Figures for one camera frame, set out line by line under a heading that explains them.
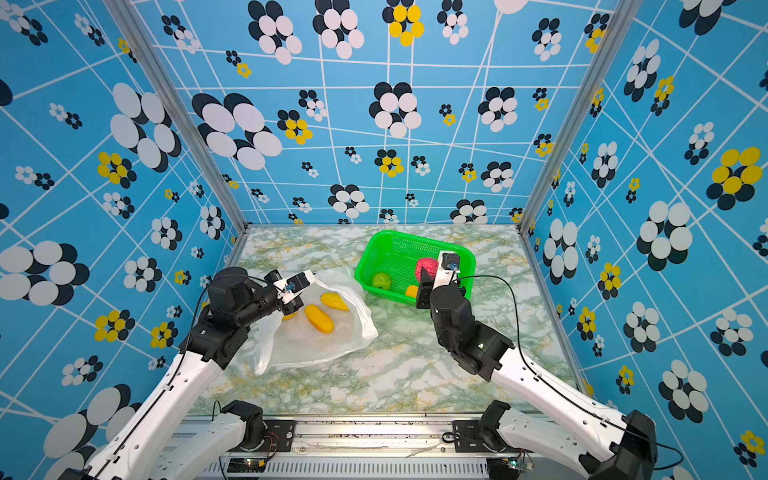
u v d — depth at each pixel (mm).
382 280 959
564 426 428
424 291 617
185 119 882
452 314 495
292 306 622
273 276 630
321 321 906
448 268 577
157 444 422
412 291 938
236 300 529
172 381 456
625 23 691
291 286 568
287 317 660
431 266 691
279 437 723
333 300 947
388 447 723
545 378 454
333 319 927
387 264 1081
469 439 704
